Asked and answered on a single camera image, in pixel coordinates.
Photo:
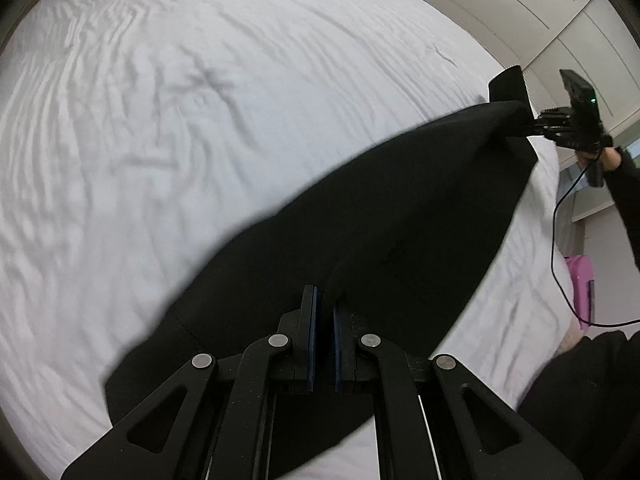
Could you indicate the black pants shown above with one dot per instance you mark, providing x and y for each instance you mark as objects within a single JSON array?
[{"x": 402, "y": 236}]

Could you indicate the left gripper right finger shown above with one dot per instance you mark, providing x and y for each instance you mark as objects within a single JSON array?
[{"x": 433, "y": 418}]

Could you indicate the black sleeved right forearm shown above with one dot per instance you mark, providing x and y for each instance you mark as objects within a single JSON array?
[{"x": 623, "y": 184}]

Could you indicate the person's right hand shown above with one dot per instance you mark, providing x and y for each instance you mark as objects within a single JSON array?
[{"x": 609, "y": 158}]

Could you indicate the white wardrobe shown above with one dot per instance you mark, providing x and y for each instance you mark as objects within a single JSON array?
[{"x": 546, "y": 36}]

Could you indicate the pink bag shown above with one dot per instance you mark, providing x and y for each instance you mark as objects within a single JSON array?
[{"x": 582, "y": 276}]

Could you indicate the white quilted duvet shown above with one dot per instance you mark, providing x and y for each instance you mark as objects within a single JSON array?
[{"x": 139, "y": 136}]

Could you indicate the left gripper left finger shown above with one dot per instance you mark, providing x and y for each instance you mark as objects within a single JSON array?
[{"x": 215, "y": 419}]

